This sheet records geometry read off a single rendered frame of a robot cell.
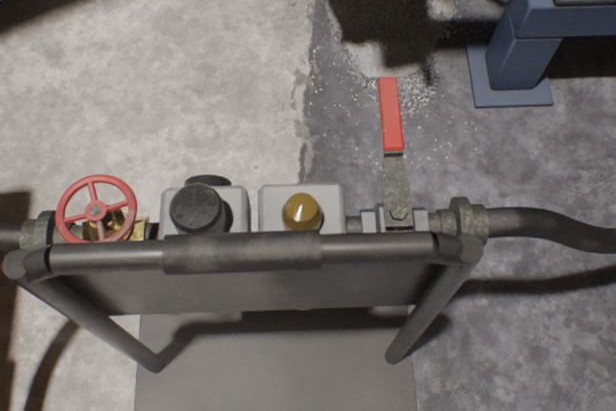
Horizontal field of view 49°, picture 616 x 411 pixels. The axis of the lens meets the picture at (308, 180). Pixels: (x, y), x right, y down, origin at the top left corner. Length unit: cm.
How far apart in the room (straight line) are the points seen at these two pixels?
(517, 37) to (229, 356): 67
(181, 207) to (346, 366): 53
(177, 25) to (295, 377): 69
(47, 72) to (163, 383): 61
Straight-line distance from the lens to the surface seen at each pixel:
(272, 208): 65
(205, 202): 60
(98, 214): 62
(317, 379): 106
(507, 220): 68
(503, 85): 126
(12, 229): 71
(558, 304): 116
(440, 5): 137
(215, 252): 52
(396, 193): 64
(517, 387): 112
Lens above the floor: 106
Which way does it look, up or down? 66 degrees down
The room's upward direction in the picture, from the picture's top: straight up
